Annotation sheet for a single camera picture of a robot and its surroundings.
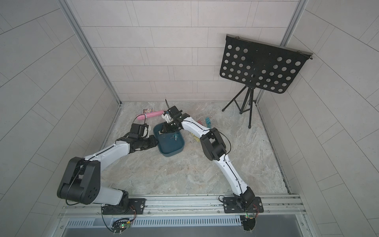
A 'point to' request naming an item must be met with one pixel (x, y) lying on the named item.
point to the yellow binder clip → (196, 138)
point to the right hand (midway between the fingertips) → (163, 130)
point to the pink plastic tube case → (150, 115)
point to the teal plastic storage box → (169, 143)
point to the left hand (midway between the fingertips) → (160, 140)
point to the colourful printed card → (148, 110)
